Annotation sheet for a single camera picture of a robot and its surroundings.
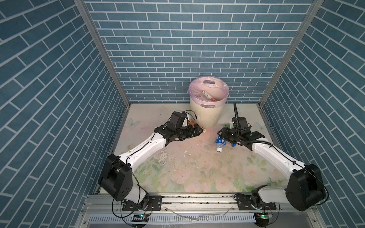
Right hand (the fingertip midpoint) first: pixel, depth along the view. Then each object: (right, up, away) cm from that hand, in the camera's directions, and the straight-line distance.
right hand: (219, 132), depth 86 cm
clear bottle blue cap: (+11, -9, +6) cm, 15 cm away
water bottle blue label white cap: (0, -6, -5) cm, 7 cm away
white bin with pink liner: (-6, +11, +6) cm, 14 cm away
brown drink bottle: (-15, +4, +16) cm, 23 cm away
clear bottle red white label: (-5, +25, +16) cm, 30 cm away
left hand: (-13, 0, -6) cm, 14 cm away
